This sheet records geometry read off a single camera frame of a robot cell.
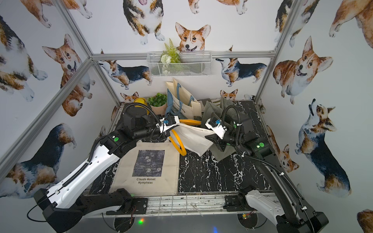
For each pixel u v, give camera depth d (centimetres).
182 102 90
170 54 82
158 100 103
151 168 85
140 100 107
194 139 72
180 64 87
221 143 58
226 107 84
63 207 39
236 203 73
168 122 51
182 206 75
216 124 55
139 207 73
